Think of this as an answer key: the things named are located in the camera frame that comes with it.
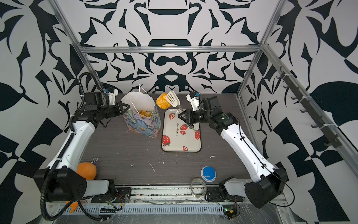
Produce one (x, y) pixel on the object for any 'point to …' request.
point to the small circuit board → (229, 211)
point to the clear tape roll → (203, 181)
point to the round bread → (162, 101)
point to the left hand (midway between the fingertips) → (129, 104)
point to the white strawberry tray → (177, 136)
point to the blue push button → (208, 173)
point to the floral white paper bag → (148, 127)
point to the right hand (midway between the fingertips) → (180, 114)
